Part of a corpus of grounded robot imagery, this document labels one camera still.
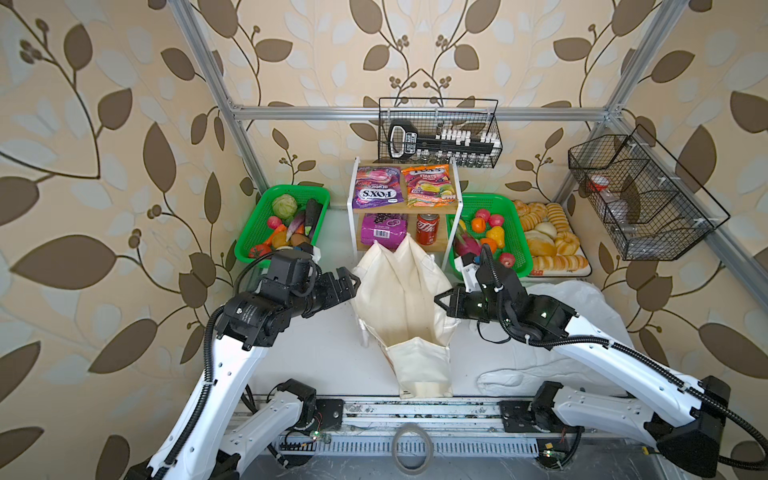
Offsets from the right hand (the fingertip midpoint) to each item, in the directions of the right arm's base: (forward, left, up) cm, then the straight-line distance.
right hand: (435, 302), depth 70 cm
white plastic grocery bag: (-8, -21, -23) cm, 32 cm away
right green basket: (+43, -27, -18) cm, 54 cm away
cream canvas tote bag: (+12, +9, -21) cm, 25 cm away
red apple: (+24, -29, -17) cm, 41 cm away
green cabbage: (+49, +50, -14) cm, 72 cm away
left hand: (+2, +20, +6) cm, 21 cm away
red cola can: (+22, 0, +2) cm, 22 cm away
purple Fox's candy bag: (+27, +14, +13) cm, 33 cm away
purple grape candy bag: (+23, +10, 0) cm, 26 cm away
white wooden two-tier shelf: (+21, +7, +11) cm, 25 cm away
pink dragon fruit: (+28, -15, -13) cm, 35 cm away
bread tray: (+30, -48, -19) cm, 59 cm away
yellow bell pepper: (+34, -28, -16) cm, 47 cm away
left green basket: (+40, +59, -18) cm, 73 cm away
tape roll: (-23, +3, -24) cm, 33 cm away
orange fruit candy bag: (+27, 0, +13) cm, 30 cm away
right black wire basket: (+17, -54, +12) cm, 58 cm away
